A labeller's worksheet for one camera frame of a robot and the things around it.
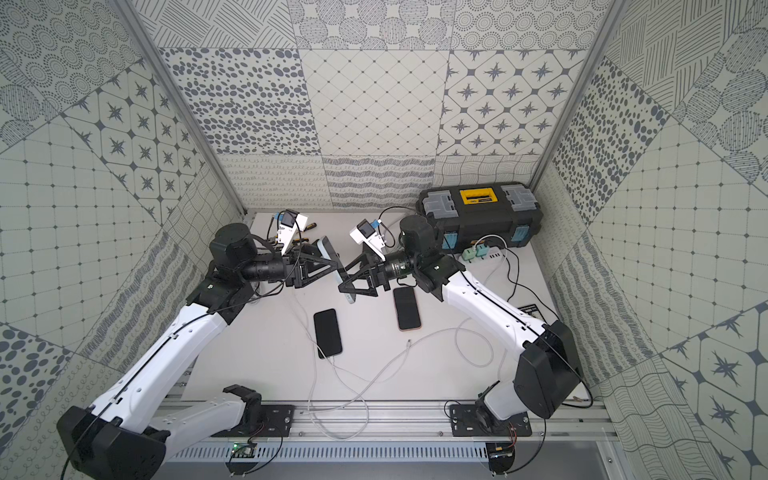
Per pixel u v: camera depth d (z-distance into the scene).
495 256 1.04
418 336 0.89
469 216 0.96
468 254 1.00
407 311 0.93
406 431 0.74
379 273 0.58
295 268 0.55
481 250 1.01
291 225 0.57
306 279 0.56
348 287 0.59
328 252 0.57
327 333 0.89
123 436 0.37
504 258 1.03
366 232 0.59
